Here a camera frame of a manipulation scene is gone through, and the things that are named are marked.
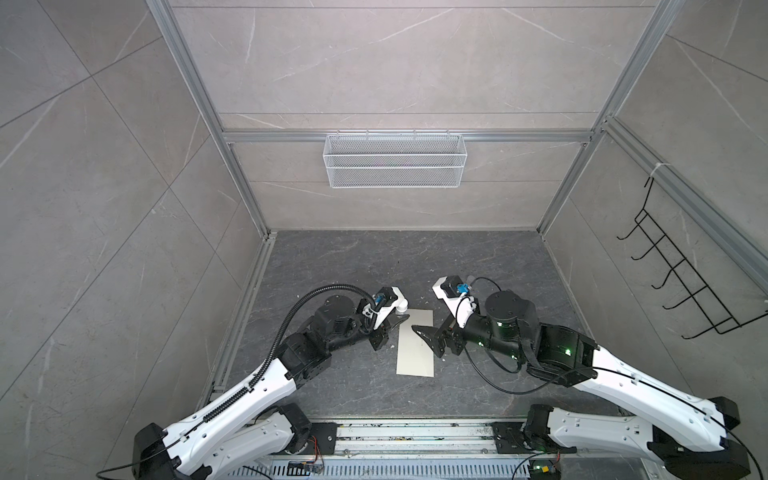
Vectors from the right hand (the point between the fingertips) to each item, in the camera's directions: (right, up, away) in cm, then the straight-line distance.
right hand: (427, 309), depth 62 cm
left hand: (-5, 0, +6) cm, 7 cm away
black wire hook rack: (+60, +2, +1) cm, 60 cm away
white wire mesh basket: (-6, +44, +39) cm, 59 cm away
